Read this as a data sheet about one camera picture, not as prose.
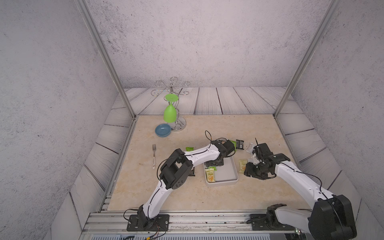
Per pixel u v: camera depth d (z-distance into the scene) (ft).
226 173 2.92
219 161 2.57
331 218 1.27
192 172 2.92
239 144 3.34
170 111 2.94
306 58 2.92
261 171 2.26
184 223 2.44
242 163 3.01
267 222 2.33
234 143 3.41
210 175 2.84
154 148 3.33
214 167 2.95
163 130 3.61
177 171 1.75
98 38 2.63
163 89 3.53
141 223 2.10
